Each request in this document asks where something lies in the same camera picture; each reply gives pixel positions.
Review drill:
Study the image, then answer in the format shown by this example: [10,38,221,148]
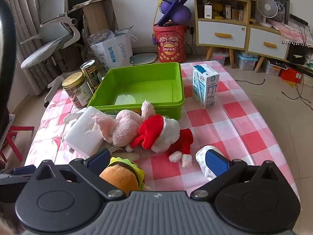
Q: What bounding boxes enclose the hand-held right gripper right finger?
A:
[190,149,286,200]

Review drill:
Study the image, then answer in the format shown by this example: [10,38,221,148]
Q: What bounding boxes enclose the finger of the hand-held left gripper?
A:
[11,165,37,176]
[0,174,31,186]

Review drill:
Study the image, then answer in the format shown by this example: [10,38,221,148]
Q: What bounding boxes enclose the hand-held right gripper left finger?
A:
[31,149,126,200]

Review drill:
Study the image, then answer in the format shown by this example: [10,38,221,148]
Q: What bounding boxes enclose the burger plush toy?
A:
[99,157,147,194]

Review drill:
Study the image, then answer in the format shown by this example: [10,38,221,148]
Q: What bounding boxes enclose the pink plush toy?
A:
[92,100,157,151]

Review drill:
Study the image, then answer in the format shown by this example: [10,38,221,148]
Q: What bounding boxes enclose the red white santa plush toy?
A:
[126,115,194,168]

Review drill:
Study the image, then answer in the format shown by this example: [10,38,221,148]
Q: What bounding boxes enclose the green plastic bin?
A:
[87,62,185,121]

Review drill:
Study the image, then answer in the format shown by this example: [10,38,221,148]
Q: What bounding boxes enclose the white foam block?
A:
[64,106,104,159]

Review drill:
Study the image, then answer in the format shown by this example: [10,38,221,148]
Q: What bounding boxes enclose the pink white checkered tablecloth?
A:
[24,61,300,201]

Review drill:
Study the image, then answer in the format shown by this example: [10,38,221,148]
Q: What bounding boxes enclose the red stool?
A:
[0,125,35,163]

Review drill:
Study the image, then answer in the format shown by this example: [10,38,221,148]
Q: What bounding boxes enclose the gold lid glass jar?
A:
[62,72,93,110]

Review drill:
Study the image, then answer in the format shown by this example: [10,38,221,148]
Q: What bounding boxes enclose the blue white milk carton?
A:
[192,64,220,110]

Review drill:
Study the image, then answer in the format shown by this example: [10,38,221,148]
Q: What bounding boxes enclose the green yellow tin can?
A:
[81,60,103,94]

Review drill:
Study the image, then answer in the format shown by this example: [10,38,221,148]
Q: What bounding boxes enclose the clear storage box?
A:
[210,51,230,66]
[265,59,288,77]

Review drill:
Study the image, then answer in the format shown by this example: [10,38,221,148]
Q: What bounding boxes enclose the blue lid storage box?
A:
[238,54,259,71]

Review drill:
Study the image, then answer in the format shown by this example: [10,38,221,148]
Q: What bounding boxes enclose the white shopping bag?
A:
[90,29,137,70]

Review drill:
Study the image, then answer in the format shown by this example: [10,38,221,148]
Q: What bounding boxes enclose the red box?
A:
[280,67,304,84]

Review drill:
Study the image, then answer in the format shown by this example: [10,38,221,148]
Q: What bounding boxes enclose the tall white wooden cabinet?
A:
[192,0,251,69]

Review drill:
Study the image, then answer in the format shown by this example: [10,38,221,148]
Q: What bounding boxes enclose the red printed bucket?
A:
[153,23,187,63]

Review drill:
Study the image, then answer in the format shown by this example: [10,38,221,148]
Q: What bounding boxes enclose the low white wooden cabinet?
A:
[247,21,291,72]

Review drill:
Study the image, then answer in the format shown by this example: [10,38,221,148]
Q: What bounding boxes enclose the white office chair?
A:
[21,0,82,108]

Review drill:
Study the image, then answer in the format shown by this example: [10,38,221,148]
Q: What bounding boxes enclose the wooden desk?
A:
[67,0,112,40]

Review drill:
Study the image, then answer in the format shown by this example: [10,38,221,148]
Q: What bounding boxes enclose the brown cardboard box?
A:
[231,8,244,20]

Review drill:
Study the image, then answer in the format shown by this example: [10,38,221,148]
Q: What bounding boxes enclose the pink patterned table cover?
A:
[269,20,313,48]

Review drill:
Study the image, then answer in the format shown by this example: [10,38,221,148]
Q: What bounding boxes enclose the yellow toy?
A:
[212,2,224,19]

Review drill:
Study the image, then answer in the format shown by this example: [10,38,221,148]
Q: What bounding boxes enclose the beige curtain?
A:
[10,0,64,96]

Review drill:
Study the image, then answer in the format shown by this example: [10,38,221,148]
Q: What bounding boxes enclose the purple hopper ball toy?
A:
[156,0,192,27]

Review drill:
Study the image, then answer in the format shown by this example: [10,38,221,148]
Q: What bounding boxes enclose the white desk fan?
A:
[254,0,279,27]

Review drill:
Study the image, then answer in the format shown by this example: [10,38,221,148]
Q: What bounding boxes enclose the black floor cable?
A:
[281,81,313,109]

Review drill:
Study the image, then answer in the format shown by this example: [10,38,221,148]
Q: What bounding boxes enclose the black picture frame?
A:
[266,0,291,25]

